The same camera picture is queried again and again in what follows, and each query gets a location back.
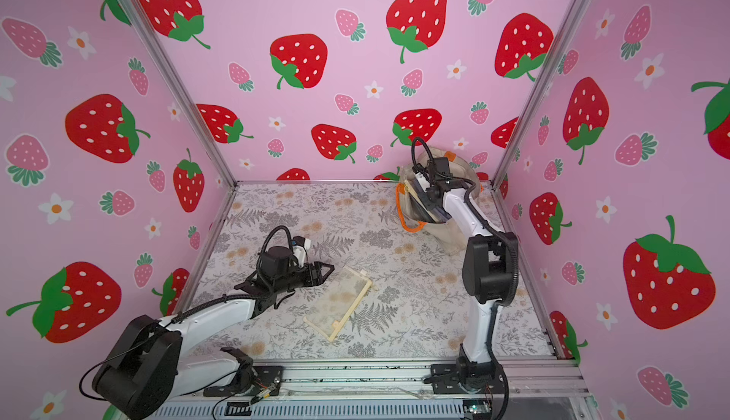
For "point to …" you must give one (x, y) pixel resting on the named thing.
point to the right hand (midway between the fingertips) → (429, 192)
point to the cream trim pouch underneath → (338, 301)
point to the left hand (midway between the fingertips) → (329, 268)
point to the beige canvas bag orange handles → (446, 236)
